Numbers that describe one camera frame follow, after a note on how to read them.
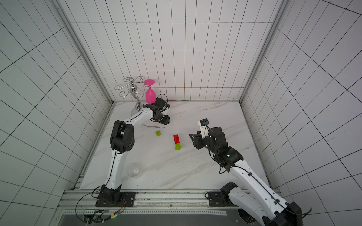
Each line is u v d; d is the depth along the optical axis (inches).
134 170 32.0
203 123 24.9
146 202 28.6
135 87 36.3
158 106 32.5
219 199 28.5
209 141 22.8
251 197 22.1
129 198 28.6
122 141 23.7
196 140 25.9
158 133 38.4
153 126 39.9
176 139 34.1
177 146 32.8
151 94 39.2
